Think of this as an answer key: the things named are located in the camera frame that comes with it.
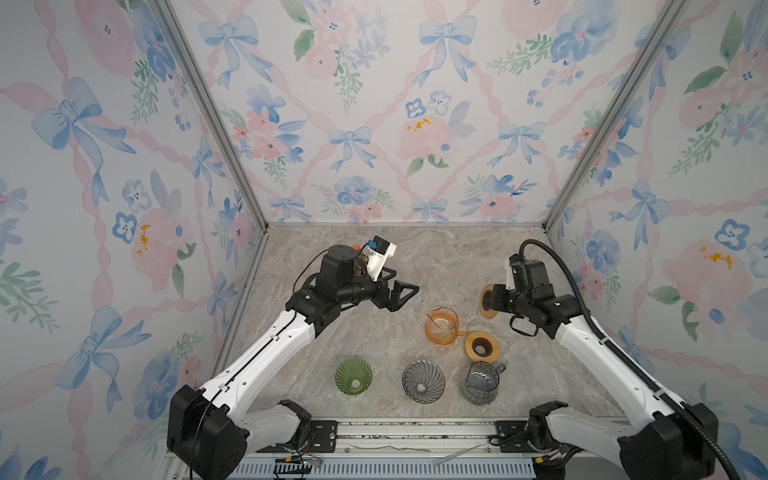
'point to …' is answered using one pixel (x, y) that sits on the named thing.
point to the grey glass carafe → (481, 384)
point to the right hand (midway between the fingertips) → (493, 291)
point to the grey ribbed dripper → (423, 381)
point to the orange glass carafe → (442, 326)
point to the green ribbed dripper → (353, 376)
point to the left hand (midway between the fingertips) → (407, 279)
